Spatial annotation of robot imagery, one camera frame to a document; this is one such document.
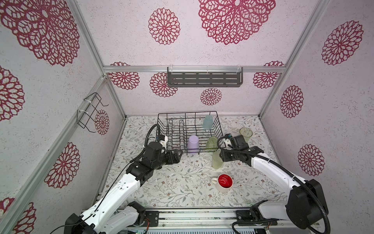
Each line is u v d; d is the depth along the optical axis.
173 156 0.67
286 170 0.48
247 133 1.18
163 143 0.69
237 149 0.65
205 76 0.94
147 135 0.57
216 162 0.82
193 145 0.88
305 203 0.40
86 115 0.76
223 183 0.84
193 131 1.10
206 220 0.75
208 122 1.09
